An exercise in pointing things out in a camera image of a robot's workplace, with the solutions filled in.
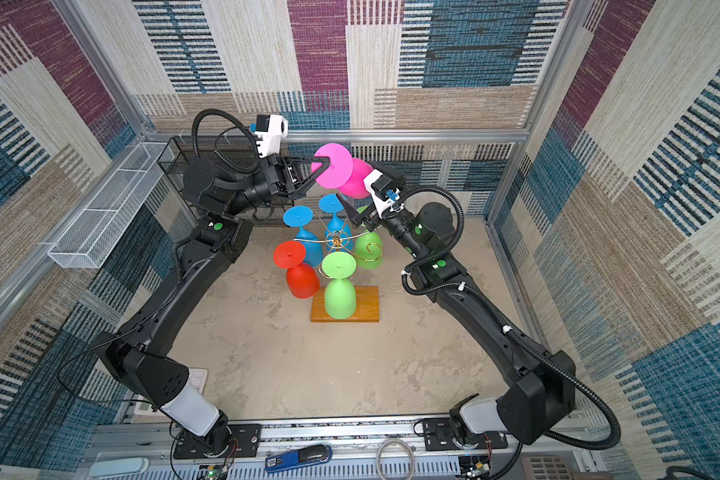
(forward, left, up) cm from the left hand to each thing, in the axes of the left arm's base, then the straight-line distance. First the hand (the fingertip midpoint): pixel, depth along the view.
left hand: (329, 163), depth 49 cm
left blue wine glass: (+13, +10, -24) cm, 29 cm away
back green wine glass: (+9, -7, -32) cm, 34 cm away
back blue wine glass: (+7, 0, -25) cm, 26 cm away
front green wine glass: (-5, 0, -33) cm, 33 cm away
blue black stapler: (-34, +8, -54) cm, 64 cm away
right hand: (+8, -4, -10) cm, 13 cm away
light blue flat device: (-35, +54, -60) cm, 87 cm away
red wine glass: (0, +10, -33) cm, 35 cm away
